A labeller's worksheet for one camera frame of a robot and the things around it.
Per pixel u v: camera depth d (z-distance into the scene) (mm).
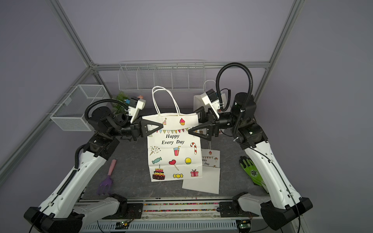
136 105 487
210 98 432
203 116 503
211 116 463
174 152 541
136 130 486
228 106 463
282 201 370
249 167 868
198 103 910
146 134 523
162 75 1060
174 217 729
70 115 667
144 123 518
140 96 891
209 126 427
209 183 826
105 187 806
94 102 428
